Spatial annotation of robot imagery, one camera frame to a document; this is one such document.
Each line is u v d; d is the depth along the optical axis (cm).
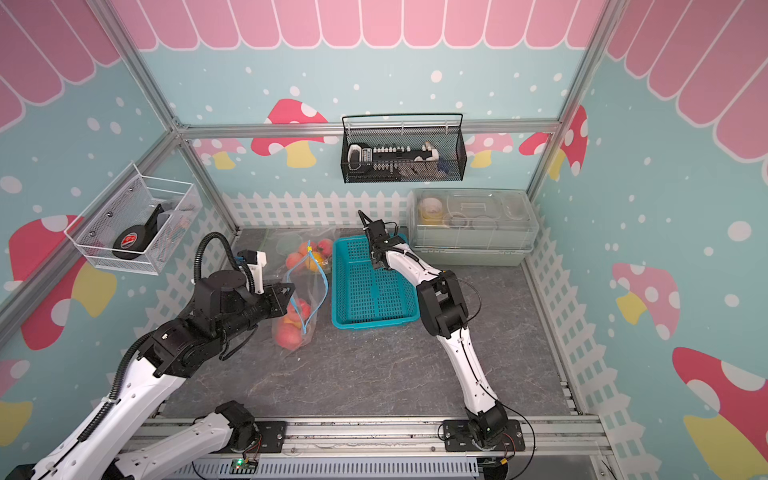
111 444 38
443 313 63
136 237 68
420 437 76
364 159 88
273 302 58
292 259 103
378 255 79
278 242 117
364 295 100
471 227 100
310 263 104
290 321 88
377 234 85
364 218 91
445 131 90
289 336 82
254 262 59
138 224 72
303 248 108
